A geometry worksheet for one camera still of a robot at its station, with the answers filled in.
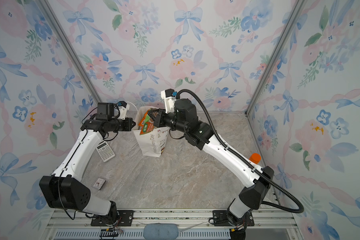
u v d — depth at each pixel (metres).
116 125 0.66
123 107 0.71
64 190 0.40
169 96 0.55
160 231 0.68
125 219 0.73
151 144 0.86
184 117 0.48
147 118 0.62
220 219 0.73
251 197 0.40
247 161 0.43
